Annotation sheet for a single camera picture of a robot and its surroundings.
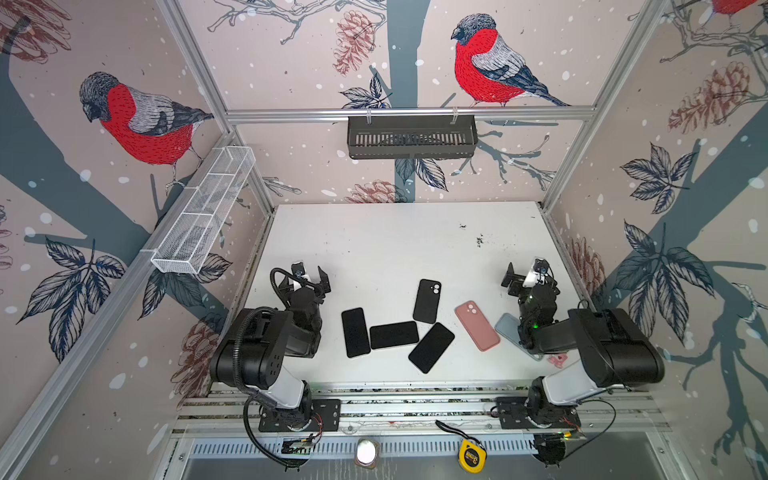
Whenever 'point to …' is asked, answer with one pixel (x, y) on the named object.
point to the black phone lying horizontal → (395, 334)
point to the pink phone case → (478, 326)
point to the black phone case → (427, 300)
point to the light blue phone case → (508, 328)
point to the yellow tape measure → (472, 455)
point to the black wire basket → (416, 136)
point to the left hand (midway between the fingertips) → (301, 271)
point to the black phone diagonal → (431, 347)
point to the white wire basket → (203, 212)
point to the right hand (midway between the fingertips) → (527, 270)
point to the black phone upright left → (355, 332)
